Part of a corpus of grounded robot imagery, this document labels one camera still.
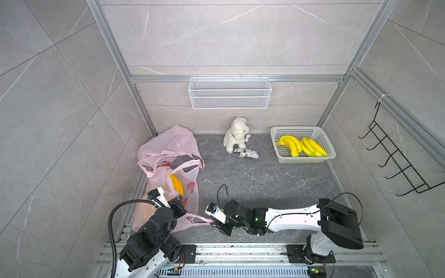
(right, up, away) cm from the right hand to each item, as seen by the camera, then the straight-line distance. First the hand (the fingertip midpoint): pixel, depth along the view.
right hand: (213, 221), depth 75 cm
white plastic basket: (+40, +29, +26) cm, 56 cm away
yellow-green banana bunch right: (+57, +32, +26) cm, 71 cm away
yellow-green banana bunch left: (+46, +36, +29) cm, 66 cm away
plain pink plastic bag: (-29, +32, +28) cm, 51 cm away
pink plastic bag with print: (-14, +19, +15) cm, 28 cm away
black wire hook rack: (+72, +20, -17) cm, 77 cm away
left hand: (-12, +13, -4) cm, 18 cm away
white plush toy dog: (+11, +40, +24) cm, 48 cm away
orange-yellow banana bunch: (-20, +13, +15) cm, 28 cm away
